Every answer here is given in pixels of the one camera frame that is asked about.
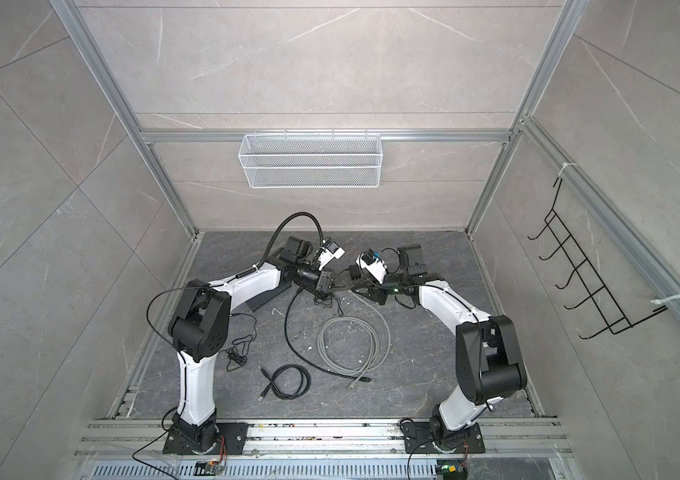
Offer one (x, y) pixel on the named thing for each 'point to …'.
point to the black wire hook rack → (614, 320)
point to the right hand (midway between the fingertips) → (357, 283)
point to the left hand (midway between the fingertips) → (349, 283)
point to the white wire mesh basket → (310, 161)
